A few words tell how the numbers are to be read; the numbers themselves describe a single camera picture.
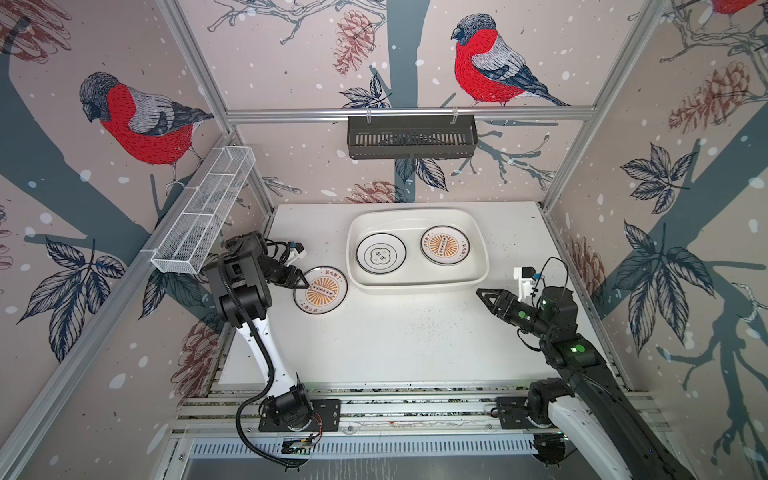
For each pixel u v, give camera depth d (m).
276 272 0.87
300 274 0.91
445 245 1.07
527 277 0.70
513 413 0.73
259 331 0.59
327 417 0.73
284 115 0.90
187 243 0.71
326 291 0.97
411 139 1.06
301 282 0.95
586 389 0.52
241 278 0.61
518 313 0.67
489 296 0.77
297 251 0.94
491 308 0.69
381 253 1.04
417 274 1.01
